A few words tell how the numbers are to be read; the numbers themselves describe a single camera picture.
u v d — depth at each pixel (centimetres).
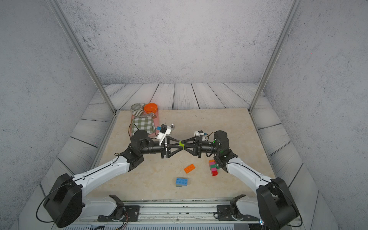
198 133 76
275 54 87
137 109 118
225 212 73
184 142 69
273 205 40
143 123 111
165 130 63
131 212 73
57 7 70
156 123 114
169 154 65
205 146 66
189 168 89
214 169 87
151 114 115
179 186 82
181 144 69
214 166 87
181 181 79
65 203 40
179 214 74
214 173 85
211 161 91
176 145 69
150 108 119
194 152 68
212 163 88
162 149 63
